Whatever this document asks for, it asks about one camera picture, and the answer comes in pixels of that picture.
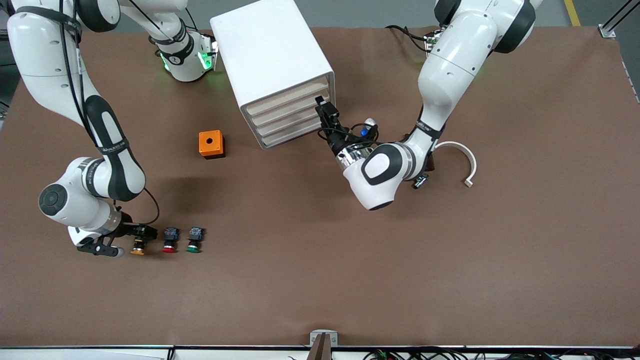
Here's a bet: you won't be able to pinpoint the white plastic drawer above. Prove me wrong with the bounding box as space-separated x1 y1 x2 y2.
259 117 328 148
250 90 332 129
246 79 331 119
255 101 326 139

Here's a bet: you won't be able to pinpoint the red mushroom push button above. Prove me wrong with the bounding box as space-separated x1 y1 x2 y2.
161 227 181 254

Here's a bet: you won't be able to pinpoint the green mushroom push button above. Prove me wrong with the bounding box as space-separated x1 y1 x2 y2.
185 226 205 254

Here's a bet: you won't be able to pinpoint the white drawer cabinet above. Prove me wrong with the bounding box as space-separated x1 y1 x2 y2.
209 0 338 151

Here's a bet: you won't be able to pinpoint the white curved plastic arc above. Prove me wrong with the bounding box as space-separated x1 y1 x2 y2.
434 141 478 188

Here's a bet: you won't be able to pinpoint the brown table mat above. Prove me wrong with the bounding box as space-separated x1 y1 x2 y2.
0 25 640 349

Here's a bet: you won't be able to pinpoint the tan pointed bar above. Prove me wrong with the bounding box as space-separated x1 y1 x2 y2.
306 333 332 360

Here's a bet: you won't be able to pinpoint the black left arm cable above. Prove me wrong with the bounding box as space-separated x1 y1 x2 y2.
318 122 381 151

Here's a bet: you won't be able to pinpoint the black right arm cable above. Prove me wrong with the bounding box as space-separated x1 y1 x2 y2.
59 0 161 228

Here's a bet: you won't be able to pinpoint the black arm base cable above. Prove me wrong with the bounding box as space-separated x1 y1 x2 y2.
384 24 430 51

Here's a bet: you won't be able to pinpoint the orange button enclosure box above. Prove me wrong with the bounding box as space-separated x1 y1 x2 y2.
198 130 226 160

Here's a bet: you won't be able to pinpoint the white table frame rail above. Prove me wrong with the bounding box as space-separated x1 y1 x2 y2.
0 346 640 360

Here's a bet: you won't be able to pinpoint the grey metal bracket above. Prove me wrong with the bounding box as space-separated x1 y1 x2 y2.
309 329 339 348

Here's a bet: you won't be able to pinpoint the tangled black cables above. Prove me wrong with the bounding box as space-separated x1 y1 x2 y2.
362 349 640 360

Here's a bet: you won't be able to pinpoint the aluminium frame profile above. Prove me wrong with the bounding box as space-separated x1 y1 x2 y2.
598 0 640 39

